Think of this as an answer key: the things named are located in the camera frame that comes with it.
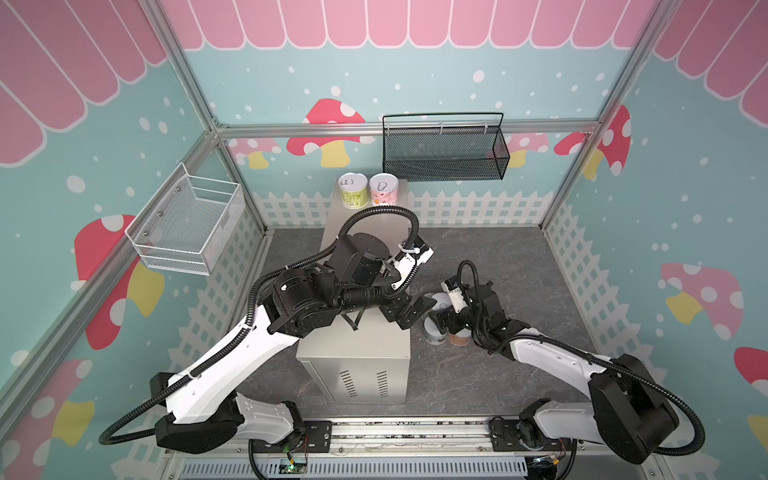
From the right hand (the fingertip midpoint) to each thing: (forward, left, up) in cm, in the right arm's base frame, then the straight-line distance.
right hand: (440, 305), depth 87 cm
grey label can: (-7, +3, -3) cm, 8 cm away
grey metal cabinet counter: (-13, +29, -11) cm, 33 cm away
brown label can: (-7, -6, -6) cm, 12 cm away
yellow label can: (-4, +1, +9) cm, 9 cm away
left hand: (-12, +10, +28) cm, 32 cm away
